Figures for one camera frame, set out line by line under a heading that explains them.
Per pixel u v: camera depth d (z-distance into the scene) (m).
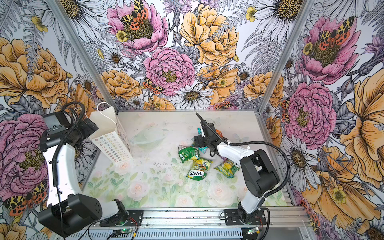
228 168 0.85
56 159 0.44
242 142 0.56
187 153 0.92
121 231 0.71
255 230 0.71
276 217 0.79
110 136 0.76
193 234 0.78
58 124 0.52
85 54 0.89
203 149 0.98
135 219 0.73
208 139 0.73
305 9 0.72
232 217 0.74
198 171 0.83
